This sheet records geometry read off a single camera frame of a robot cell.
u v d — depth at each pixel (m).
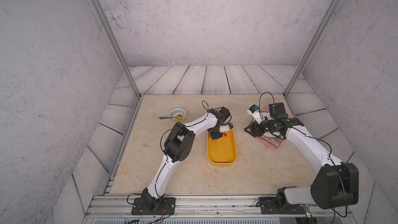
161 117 1.01
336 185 0.40
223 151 0.91
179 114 1.06
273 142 0.94
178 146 0.58
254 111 0.74
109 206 0.76
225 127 0.90
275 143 0.94
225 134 0.98
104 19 0.81
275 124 0.61
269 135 0.74
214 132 0.87
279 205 0.67
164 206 0.73
